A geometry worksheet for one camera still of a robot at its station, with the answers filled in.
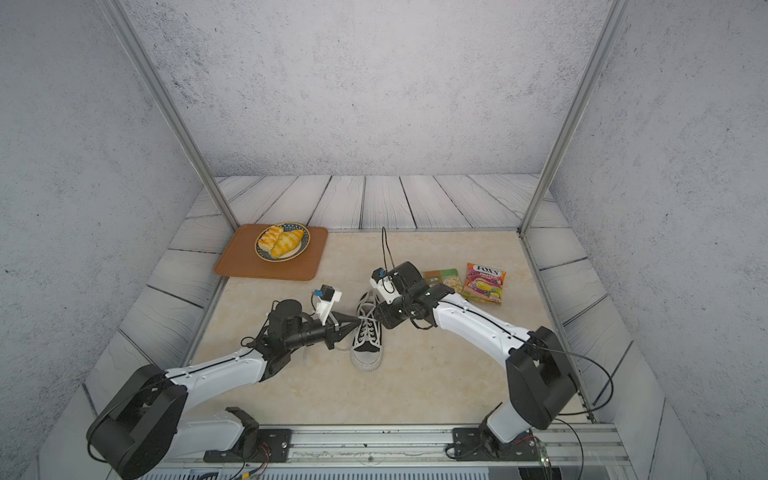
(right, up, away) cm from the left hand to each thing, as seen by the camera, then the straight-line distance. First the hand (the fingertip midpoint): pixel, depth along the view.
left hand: (361, 324), depth 78 cm
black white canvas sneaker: (+1, -7, +9) cm, 11 cm away
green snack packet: (+27, +10, +26) cm, 39 cm away
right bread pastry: (-31, +22, +33) cm, 50 cm away
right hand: (+5, +2, +5) cm, 7 cm away
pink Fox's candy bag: (+39, +8, +23) cm, 46 cm away
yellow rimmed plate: (-33, +29, +41) cm, 60 cm away
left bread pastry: (-38, +24, +34) cm, 56 cm away
